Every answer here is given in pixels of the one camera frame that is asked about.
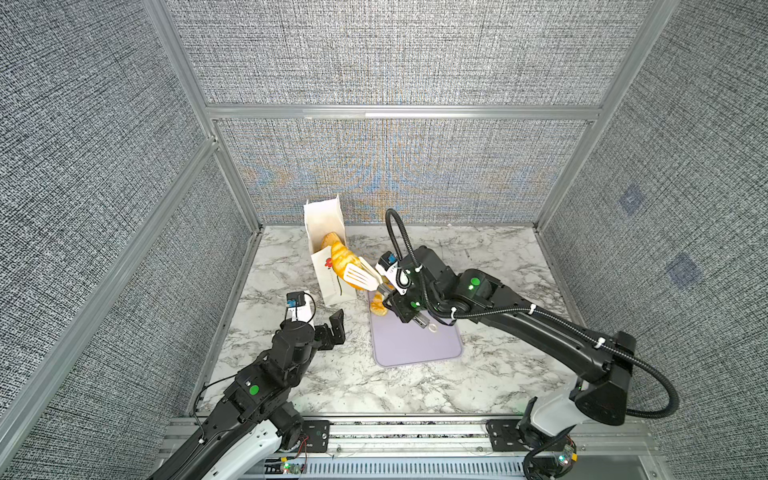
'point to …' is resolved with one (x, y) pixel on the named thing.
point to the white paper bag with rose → (323, 216)
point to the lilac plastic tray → (395, 342)
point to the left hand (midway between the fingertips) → (328, 314)
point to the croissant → (340, 257)
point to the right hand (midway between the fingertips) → (387, 297)
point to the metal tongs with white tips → (363, 275)
